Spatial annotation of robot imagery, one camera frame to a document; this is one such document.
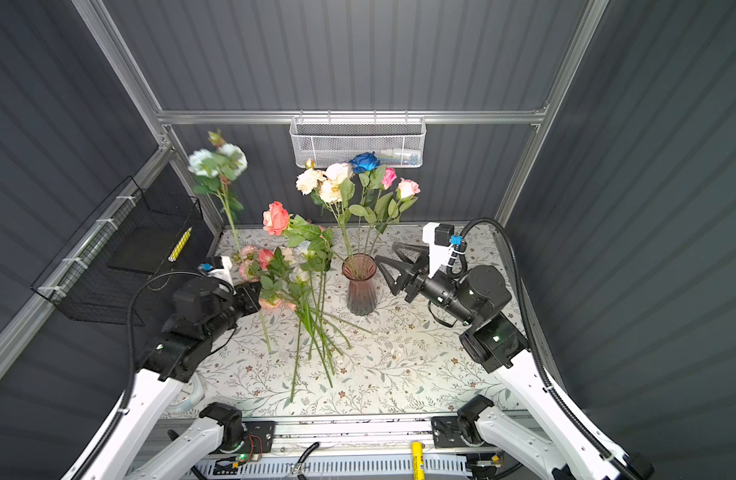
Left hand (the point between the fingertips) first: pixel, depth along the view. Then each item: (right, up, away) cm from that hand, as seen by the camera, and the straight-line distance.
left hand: (260, 283), depth 71 cm
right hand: (+30, +6, -15) cm, 34 cm away
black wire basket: (-36, +12, +8) cm, 39 cm away
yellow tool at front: (+38, -42, -2) cm, 56 cm away
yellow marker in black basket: (-24, +9, +7) cm, 27 cm away
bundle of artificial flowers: (-1, +1, +30) cm, 30 cm away
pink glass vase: (+23, +3, +15) cm, 28 cm away
